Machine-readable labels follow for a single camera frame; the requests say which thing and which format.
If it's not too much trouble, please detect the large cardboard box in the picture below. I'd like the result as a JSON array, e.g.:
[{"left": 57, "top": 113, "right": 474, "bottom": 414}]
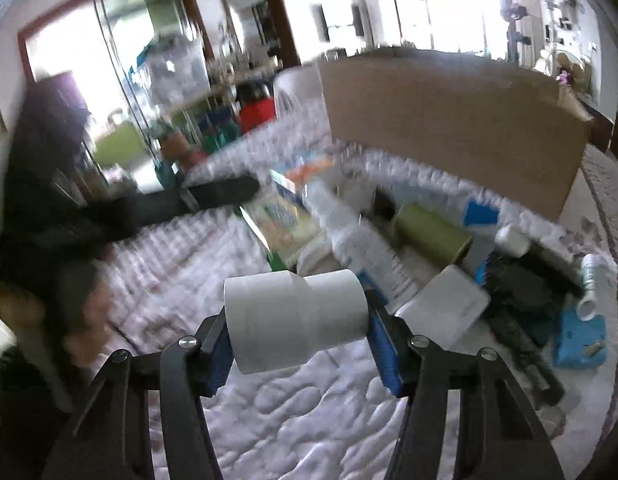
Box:
[{"left": 318, "top": 51, "right": 591, "bottom": 220}]

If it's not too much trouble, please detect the white tube bottle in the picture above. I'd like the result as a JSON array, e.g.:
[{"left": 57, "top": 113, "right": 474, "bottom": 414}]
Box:
[{"left": 576, "top": 254, "right": 610, "bottom": 322}]

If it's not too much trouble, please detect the blue plastic block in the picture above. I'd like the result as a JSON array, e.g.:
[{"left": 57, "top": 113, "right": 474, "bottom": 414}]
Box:
[{"left": 553, "top": 306, "right": 607, "bottom": 370}]

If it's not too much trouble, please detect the green cylindrical can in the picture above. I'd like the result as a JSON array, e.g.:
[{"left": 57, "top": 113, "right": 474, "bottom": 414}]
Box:
[{"left": 391, "top": 203, "right": 474, "bottom": 269}]

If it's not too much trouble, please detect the green seaweed snack packet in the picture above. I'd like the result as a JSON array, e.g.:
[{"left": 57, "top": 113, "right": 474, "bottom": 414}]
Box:
[{"left": 239, "top": 193, "right": 321, "bottom": 269}]

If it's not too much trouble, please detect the white box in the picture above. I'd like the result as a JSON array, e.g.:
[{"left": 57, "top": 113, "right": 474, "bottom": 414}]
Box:
[{"left": 394, "top": 266, "right": 490, "bottom": 349}]

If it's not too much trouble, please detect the red plastic stool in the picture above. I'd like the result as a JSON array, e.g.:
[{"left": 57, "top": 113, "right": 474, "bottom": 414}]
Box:
[{"left": 239, "top": 98, "right": 276, "bottom": 133}]

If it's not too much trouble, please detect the clear plastic spray bottle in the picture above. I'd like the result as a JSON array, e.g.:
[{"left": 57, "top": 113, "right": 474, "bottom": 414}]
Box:
[{"left": 302, "top": 180, "right": 418, "bottom": 314}]

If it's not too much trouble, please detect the white pill bottle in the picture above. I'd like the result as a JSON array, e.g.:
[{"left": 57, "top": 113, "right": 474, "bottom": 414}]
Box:
[{"left": 494, "top": 226, "right": 531, "bottom": 258}]

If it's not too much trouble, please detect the white covered armchair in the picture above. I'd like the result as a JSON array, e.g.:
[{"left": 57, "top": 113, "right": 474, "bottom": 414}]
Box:
[{"left": 273, "top": 64, "right": 323, "bottom": 117}]

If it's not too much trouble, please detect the quilted patterned bedspread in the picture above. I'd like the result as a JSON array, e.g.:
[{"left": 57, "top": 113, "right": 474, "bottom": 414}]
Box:
[{"left": 102, "top": 100, "right": 618, "bottom": 479}]

